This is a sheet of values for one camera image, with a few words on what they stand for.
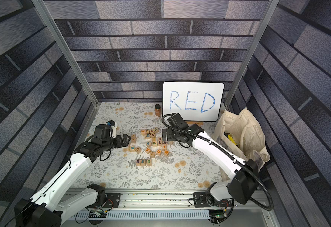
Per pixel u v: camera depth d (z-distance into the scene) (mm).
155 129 1002
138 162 851
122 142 709
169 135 697
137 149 898
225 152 448
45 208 386
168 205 730
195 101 956
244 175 399
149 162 852
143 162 852
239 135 816
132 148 903
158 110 1065
